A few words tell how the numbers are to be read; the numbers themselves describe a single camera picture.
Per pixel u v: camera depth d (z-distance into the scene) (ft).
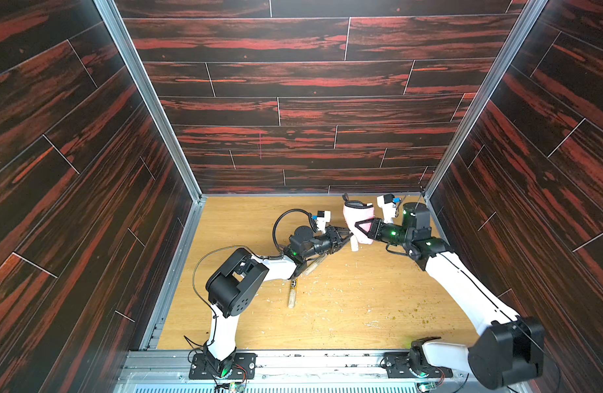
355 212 2.49
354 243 2.56
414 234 2.00
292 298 2.83
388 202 2.32
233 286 1.67
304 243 2.28
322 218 2.69
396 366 2.41
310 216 2.68
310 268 3.06
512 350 1.29
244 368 2.41
